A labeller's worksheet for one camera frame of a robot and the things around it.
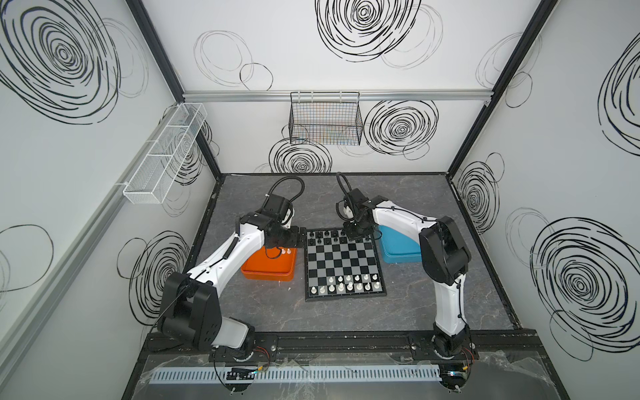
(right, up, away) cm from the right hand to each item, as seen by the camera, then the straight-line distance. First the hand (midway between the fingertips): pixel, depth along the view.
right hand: (347, 235), depth 94 cm
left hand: (-18, 0, -10) cm, 21 cm away
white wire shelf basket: (-60, +21, -21) cm, 67 cm away
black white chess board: (-4, -11, -5) cm, 13 cm away
